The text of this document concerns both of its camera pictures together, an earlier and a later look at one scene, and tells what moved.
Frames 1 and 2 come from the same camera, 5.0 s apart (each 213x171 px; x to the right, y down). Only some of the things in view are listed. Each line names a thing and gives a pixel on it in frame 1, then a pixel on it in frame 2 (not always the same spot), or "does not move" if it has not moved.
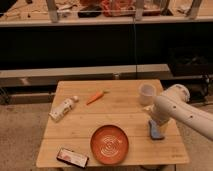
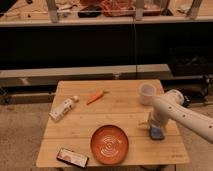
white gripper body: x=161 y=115 does not move
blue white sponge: x=154 y=131 does not move
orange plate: x=109 y=144 does not move
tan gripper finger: x=151 y=107 → x=144 y=123
